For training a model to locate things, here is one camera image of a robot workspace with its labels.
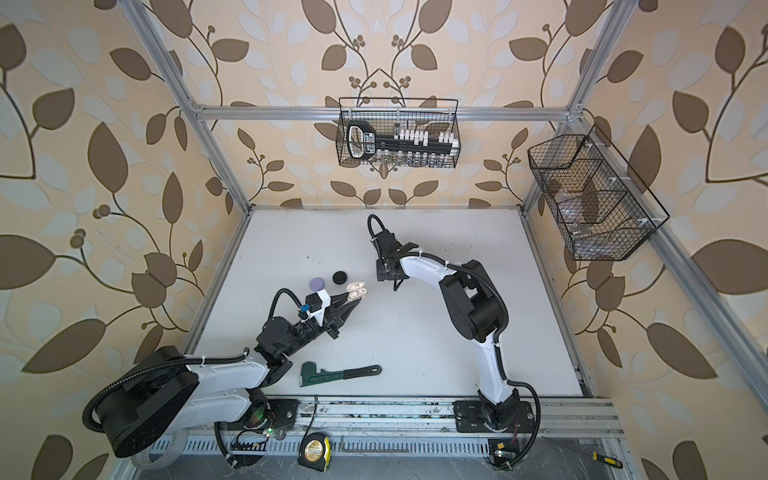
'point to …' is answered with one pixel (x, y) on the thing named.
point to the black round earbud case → (340, 277)
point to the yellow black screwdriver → (610, 461)
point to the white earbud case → (356, 290)
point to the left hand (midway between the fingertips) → (355, 296)
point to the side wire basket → (605, 207)
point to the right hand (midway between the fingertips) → (389, 273)
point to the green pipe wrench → (310, 375)
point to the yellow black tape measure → (315, 451)
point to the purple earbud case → (317, 284)
